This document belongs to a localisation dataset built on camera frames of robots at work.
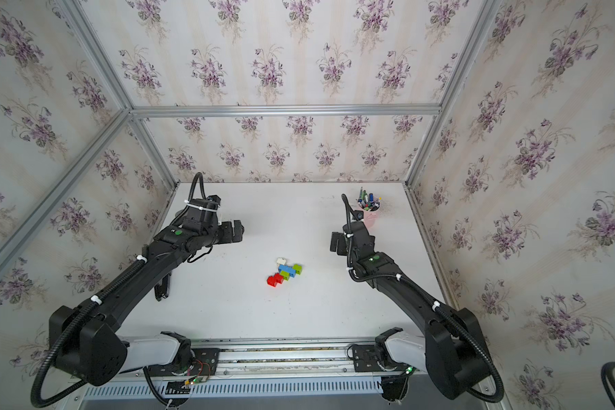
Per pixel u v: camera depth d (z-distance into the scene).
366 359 0.73
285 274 0.89
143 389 0.69
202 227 0.61
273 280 0.88
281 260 0.93
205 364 0.72
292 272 0.90
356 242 0.63
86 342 0.38
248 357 0.75
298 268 0.91
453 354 0.40
